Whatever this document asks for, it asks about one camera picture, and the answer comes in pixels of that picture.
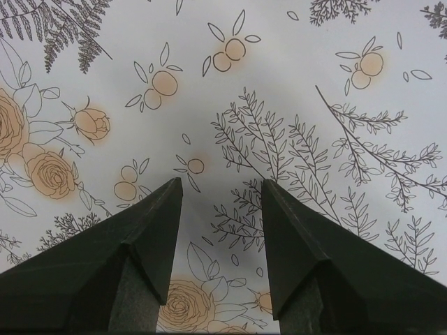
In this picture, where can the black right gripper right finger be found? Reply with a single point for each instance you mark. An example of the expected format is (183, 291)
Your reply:
(325, 280)

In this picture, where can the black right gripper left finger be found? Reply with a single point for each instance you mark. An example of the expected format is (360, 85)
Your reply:
(113, 277)

